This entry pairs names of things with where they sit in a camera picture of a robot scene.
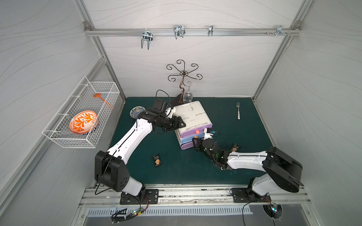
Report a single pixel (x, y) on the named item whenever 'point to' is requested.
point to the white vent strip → (123, 212)
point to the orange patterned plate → (83, 122)
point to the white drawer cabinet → (193, 114)
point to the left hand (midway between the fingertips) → (182, 127)
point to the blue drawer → (189, 139)
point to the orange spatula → (98, 95)
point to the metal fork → (238, 106)
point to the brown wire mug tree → (183, 73)
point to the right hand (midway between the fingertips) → (194, 138)
